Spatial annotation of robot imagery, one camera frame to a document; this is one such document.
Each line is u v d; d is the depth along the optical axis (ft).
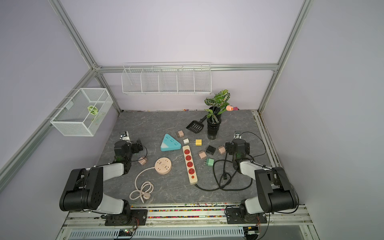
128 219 2.34
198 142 3.27
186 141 3.34
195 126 3.67
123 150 2.38
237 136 2.64
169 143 3.25
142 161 3.00
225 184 2.74
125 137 2.65
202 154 3.09
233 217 2.40
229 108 2.76
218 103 2.92
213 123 3.43
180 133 3.45
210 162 2.98
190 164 2.91
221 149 3.15
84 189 1.46
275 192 1.44
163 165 2.92
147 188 2.71
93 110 2.65
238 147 2.33
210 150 3.18
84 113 2.70
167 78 3.25
